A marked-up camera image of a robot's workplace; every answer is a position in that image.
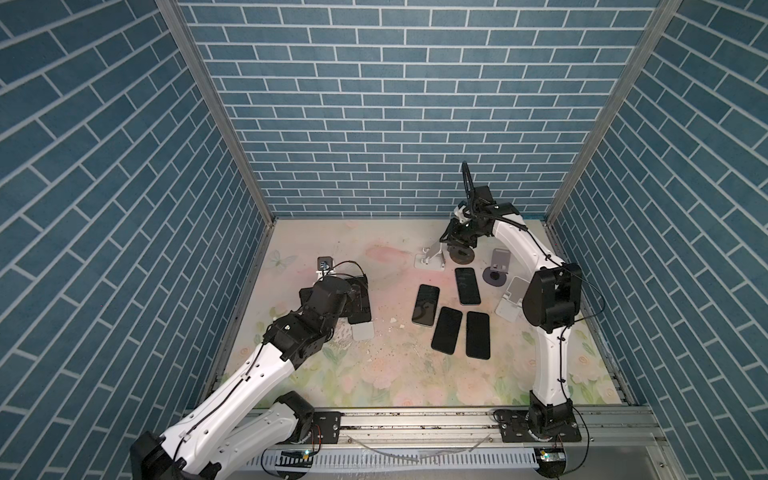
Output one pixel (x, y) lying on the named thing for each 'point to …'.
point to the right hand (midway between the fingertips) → (440, 237)
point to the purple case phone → (467, 286)
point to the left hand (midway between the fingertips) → (341, 288)
